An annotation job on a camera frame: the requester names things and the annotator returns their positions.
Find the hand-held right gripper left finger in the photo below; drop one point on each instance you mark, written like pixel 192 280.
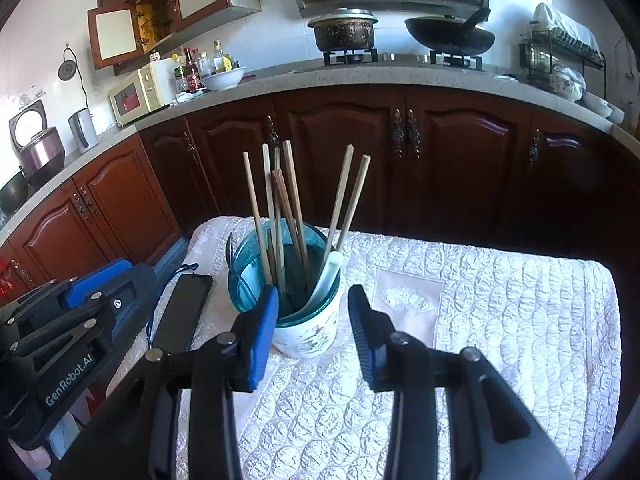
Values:
pixel 264 340

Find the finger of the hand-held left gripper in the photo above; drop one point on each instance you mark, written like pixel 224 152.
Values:
pixel 97 280
pixel 135 290

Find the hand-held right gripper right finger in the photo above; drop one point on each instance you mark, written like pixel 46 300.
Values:
pixel 360 340

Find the white floral utensil holder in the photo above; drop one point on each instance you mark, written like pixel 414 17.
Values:
pixel 310 330

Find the white ceramic spoon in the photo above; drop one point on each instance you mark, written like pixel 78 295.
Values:
pixel 327 275

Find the bunch of wooden chopsticks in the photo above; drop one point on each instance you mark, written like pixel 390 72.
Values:
pixel 292 195

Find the black smartphone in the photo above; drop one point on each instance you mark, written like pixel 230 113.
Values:
pixel 182 310

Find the white quilted tablecloth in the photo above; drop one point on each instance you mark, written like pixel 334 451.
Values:
pixel 475 320

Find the black pan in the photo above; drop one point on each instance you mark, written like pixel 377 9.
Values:
pixel 14 192

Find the rice cooker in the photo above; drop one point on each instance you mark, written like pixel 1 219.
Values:
pixel 37 145

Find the white electric kettle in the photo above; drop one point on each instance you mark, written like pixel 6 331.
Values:
pixel 84 132

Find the cream microwave oven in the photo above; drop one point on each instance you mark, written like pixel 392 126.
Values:
pixel 137 97

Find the brown wooden base cabinets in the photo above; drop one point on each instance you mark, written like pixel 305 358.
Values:
pixel 350 135

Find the green cap bottle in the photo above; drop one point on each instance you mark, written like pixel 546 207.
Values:
pixel 179 80

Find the dark sauce bottle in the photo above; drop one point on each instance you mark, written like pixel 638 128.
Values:
pixel 192 77

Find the white mixing bowl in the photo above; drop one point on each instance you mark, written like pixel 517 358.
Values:
pixel 222 80

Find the clear oil bottle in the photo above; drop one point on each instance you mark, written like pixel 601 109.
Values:
pixel 218 60

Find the grey kitchen countertop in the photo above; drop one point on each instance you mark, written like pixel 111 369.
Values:
pixel 350 76

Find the black gas stove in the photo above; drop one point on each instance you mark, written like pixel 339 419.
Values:
pixel 400 57

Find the dark cooking pot with lid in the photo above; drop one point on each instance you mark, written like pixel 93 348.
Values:
pixel 345 32

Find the black wok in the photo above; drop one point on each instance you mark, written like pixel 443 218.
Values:
pixel 447 37

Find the floral ceramic pot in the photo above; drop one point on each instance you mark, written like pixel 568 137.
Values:
pixel 567 84

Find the stack of white bowls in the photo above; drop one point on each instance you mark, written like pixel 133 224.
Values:
pixel 602 106

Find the round black wall object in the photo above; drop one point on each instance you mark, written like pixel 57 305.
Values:
pixel 66 69

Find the brown wooden wall cabinet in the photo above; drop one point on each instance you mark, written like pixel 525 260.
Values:
pixel 175 5

